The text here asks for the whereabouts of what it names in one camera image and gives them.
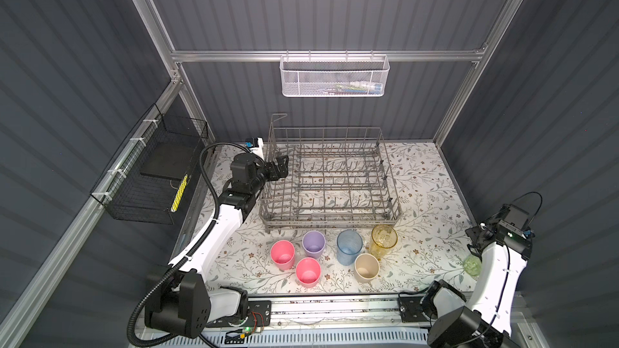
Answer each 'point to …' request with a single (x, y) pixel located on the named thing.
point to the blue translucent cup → (349, 245)
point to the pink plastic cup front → (308, 271)
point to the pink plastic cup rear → (283, 254)
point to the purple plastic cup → (313, 242)
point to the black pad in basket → (170, 159)
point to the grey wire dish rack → (338, 176)
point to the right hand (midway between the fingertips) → (487, 244)
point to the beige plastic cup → (367, 267)
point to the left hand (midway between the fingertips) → (281, 159)
